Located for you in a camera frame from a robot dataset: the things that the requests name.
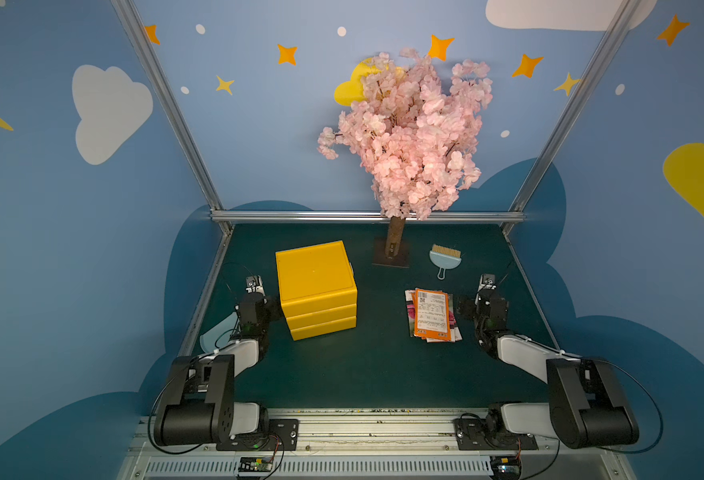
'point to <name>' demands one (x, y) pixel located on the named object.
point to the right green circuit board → (506, 467)
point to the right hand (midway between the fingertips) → (485, 295)
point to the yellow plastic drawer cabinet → (318, 289)
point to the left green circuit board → (255, 464)
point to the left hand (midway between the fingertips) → (264, 294)
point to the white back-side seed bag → (431, 315)
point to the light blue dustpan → (218, 335)
